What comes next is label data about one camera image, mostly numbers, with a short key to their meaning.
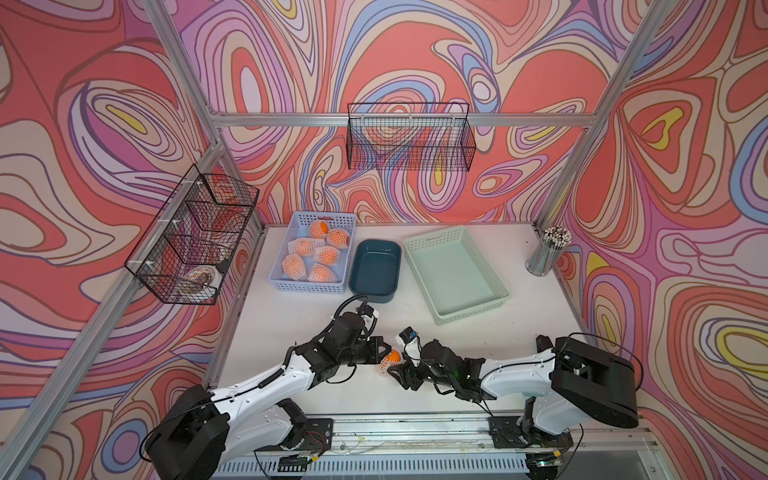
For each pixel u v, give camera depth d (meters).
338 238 1.08
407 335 0.72
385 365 0.77
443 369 0.62
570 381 0.45
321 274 0.98
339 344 0.63
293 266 1.02
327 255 1.03
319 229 1.11
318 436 0.72
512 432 0.73
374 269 1.04
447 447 0.73
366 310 0.75
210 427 0.40
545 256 0.98
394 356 0.78
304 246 1.06
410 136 0.96
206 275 0.72
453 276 1.02
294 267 1.02
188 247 0.78
